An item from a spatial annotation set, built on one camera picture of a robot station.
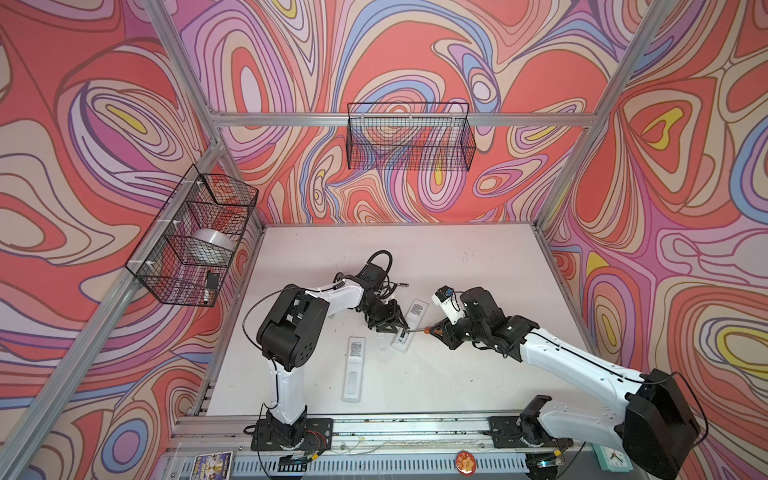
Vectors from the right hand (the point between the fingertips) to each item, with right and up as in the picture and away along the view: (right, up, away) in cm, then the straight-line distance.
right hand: (437, 334), depth 81 cm
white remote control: (-23, -10, +1) cm, 26 cm away
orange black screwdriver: (-2, +2, -2) cm, 3 cm away
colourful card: (-54, -27, -14) cm, 62 cm away
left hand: (-8, +1, +7) cm, 11 cm away
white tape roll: (-56, +24, -11) cm, 62 cm away
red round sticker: (+5, -27, -12) cm, 30 cm away
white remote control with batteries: (-5, +3, +12) cm, 13 cm away
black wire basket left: (-64, +22, -8) cm, 68 cm away
